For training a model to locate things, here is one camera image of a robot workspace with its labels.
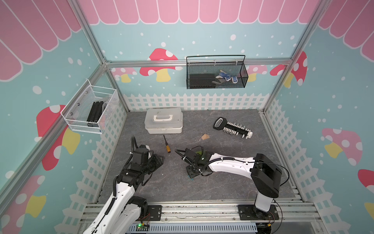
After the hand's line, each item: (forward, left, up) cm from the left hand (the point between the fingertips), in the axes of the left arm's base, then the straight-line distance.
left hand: (163, 160), depth 80 cm
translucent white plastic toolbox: (+28, +3, +1) cm, 29 cm away
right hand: (-3, -15, -8) cm, 17 cm away
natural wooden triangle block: (+24, -25, -10) cm, 36 cm away
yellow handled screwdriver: (+16, +1, -11) cm, 20 cm away
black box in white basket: (+13, +32, +24) cm, 42 cm away
